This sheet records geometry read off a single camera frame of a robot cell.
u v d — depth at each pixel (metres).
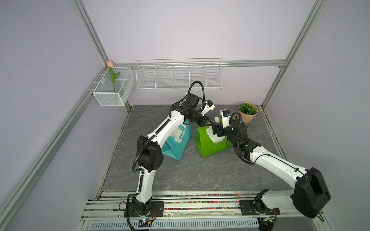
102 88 0.85
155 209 0.74
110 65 0.89
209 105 0.75
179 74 0.98
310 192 0.41
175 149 0.85
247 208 0.74
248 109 0.99
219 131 0.71
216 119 0.80
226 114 0.68
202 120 0.74
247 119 1.04
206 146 0.85
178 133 0.90
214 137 0.83
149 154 0.51
